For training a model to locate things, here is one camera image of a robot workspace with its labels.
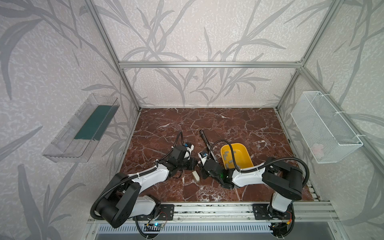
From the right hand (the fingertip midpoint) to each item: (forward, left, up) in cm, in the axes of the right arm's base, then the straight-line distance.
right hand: (199, 160), depth 87 cm
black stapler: (+11, -6, -3) cm, 13 cm away
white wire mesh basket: (-2, -56, +29) cm, 63 cm away
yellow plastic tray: (+3, -27, -5) cm, 28 cm away
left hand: (0, -1, +2) cm, 2 cm away
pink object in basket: (-2, -59, +17) cm, 61 cm away
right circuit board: (-33, -38, -5) cm, 51 cm away
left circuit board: (-32, +21, -5) cm, 39 cm away
